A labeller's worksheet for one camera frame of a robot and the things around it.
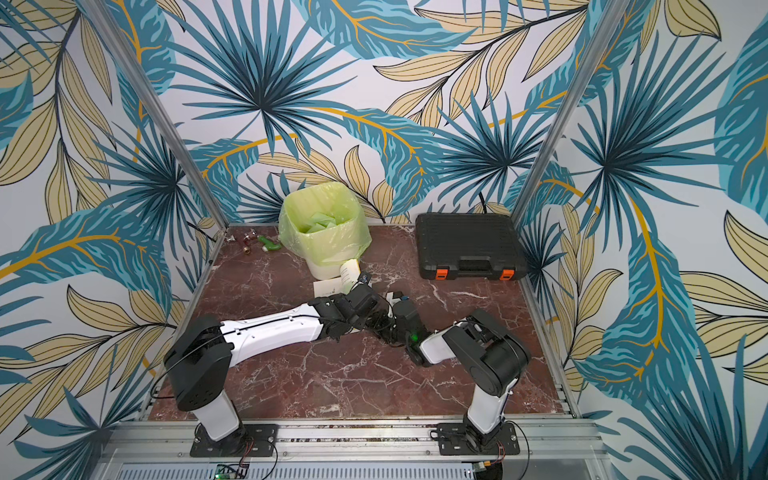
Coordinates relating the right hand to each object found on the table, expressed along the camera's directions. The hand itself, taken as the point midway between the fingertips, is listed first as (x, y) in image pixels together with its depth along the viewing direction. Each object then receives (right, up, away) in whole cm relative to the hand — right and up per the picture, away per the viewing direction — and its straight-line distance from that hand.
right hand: (358, 317), depth 88 cm
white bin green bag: (-13, +29, +13) cm, 34 cm away
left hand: (-1, +3, -2) cm, 3 cm away
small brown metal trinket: (-43, +20, +21) cm, 52 cm away
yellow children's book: (-4, +12, +7) cm, 15 cm away
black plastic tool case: (+37, +22, +14) cm, 45 cm away
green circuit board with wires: (-29, -33, -17) cm, 47 cm away
